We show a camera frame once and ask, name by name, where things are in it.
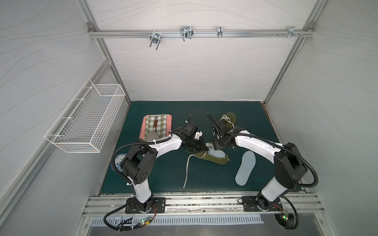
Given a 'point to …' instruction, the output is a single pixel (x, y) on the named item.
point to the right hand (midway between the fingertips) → (219, 143)
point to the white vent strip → (176, 221)
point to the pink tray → (169, 124)
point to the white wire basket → (84, 126)
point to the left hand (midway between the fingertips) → (210, 150)
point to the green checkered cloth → (161, 127)
